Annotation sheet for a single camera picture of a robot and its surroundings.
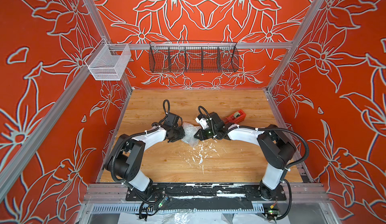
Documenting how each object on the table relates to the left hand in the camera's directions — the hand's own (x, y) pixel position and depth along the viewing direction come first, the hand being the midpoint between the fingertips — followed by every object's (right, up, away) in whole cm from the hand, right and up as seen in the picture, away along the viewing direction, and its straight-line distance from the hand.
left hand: (184, 134), depth 92 cm
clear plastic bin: (-50, +46, +3) cm, 68 cm away
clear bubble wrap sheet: (+3, +2, -4) cm, 5 cm away
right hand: (+6, +1, -4) cm, 7 cm away
